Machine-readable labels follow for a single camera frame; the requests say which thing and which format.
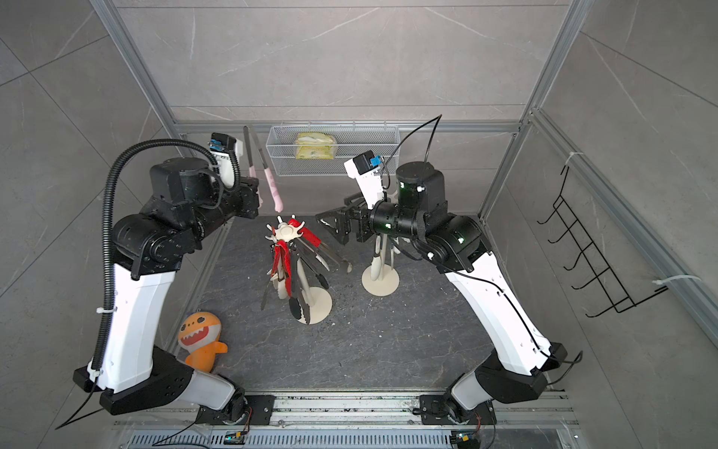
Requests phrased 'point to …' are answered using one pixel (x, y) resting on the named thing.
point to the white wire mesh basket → (351, 142)
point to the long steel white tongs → (269, 272)
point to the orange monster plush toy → (198, 334)
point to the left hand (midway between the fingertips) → (252, 177)
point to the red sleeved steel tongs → (281, 266)
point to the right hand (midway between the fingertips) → (335, 209)
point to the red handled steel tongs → (314, 244)
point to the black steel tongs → (297, 302)
